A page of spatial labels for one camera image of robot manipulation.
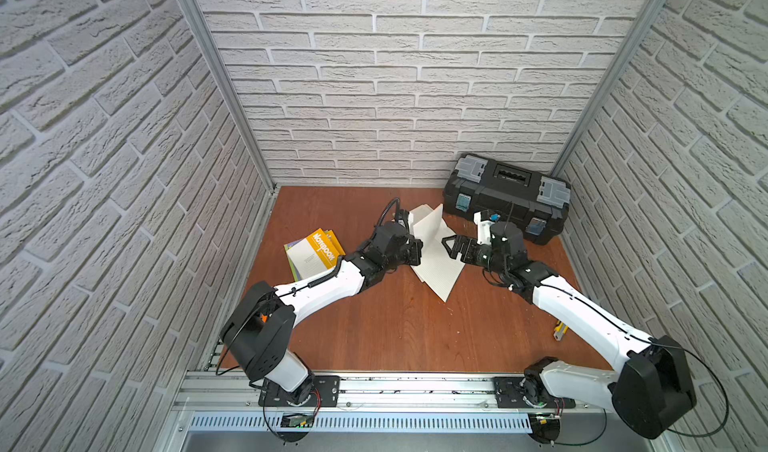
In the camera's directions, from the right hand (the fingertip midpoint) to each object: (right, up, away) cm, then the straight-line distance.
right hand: (456, 242), depth 82 cm
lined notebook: (-4, -9, +10) cm, 14 cm away
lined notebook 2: (-43, -5, +13) cm, 45 cm away
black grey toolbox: (+28, +12, +11) cm, 32 cm away
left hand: (-8, 0, 0) cm, 8 cm away
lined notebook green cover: (-51, -10, +13) cm, 53 cm away
